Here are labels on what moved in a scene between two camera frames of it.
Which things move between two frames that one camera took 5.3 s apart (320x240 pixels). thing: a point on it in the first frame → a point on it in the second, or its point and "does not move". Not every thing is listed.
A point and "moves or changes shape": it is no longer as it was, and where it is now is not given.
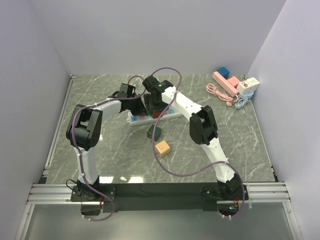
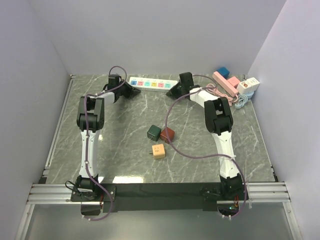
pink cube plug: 234,81 does not move
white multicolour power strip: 145,119 moves or changes shape
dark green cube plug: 157,132 does not move
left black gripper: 141,109 → 132,91
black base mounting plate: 162,197 does not move
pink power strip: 225,83 does not move
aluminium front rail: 257,192 does not move
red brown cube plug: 155,114 → 163,135
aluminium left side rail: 45,176 does not move
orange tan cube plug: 163,148 moves or changes shape
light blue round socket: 249,94 does not move
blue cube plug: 224,72 does not move
